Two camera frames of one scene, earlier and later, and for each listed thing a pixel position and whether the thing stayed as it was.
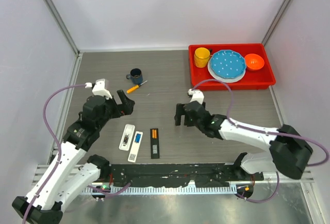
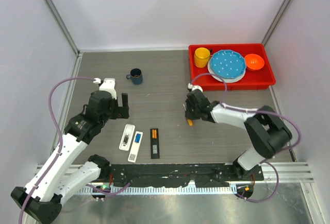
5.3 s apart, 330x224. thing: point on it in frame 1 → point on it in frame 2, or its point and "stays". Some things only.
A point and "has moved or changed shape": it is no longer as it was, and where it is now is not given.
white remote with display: (127, 137) stays
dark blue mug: (136, 75) stays
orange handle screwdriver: (134, 87) has moved or changed shape
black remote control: (154, 148) stays
